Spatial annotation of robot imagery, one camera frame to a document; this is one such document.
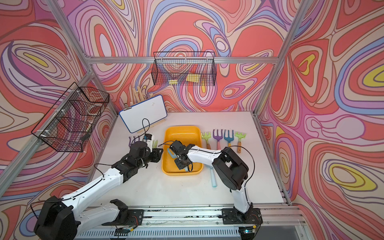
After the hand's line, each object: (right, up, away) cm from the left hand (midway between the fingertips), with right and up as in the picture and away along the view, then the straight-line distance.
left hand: (161, 150), depth 83 cm
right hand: (+12, -12, +9) cm, 19 cm away
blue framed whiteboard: (-14, +20, +9) cm, 26 cm away
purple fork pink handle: (+36, +5, +22) cm, 42 cm away
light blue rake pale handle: (+29, -17, +3) cm, 34 cm away
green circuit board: (-16, -37, -13) cm, 42 cm away
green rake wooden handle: (+27, +6, +22) cm, 35 cm away
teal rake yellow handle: (+43, +4, +22) cm, 49 cm away
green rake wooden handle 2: (+51, +6, +22) cm, 56 cm away
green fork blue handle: (+6, -5, +10) cm, 13 cm away
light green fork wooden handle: (-1, +4, -10) cm, 11 cm away
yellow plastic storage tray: (+13, +7, +24) cm, 28 cm away
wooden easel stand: (-16, +33, +9) cm, 38 cm away
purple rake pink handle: (-26, +1, +19) cm, 32 cm away
